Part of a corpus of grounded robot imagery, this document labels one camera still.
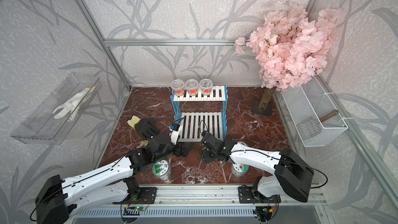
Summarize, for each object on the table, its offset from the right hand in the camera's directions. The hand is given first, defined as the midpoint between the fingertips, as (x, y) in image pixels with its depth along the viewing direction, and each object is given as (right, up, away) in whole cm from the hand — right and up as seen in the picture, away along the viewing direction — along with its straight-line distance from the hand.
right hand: (206, 153), depth 83 cm
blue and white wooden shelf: (-6, +20, +20) cm, 29 cm away
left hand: (-9, +8, -6) cm, 14 cm away
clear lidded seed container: (-7, +35, -7) cm, 37 cm away
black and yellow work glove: (-38, +12, +13) cm, 42 cm away
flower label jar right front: (+16, -5, -9) cm, 20 cm away
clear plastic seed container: (0, +36, -7) cm, 37 cm away
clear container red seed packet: (-14, +36, -7) cm, 39 cm away
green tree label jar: (-21, -5, -9) cm, 24 cm away
